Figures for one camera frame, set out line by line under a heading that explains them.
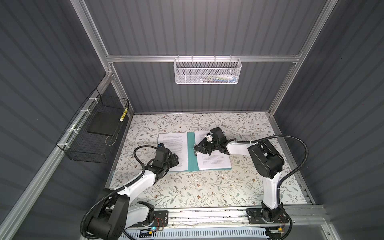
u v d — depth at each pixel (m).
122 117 0.80
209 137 0.93
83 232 0.39
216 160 0.94
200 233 0.71
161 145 0.81
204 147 0.86
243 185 0.85
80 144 0.67
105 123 0.76
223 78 0.91
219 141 0.79
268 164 0.54
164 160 0.71
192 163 0.94
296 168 0.52
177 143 1.02
